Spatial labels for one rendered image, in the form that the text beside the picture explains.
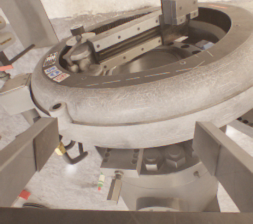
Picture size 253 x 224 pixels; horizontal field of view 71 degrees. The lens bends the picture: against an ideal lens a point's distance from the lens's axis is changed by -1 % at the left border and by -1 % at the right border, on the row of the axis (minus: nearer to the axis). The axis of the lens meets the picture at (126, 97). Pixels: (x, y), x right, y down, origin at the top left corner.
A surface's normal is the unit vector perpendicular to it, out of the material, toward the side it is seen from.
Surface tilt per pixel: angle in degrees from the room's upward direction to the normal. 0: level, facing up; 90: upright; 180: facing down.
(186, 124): 17
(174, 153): 90
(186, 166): 90
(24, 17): 0
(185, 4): 38
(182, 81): 75
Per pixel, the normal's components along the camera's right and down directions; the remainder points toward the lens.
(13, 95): 0.26, 0.52
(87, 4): -0.12, 0.61
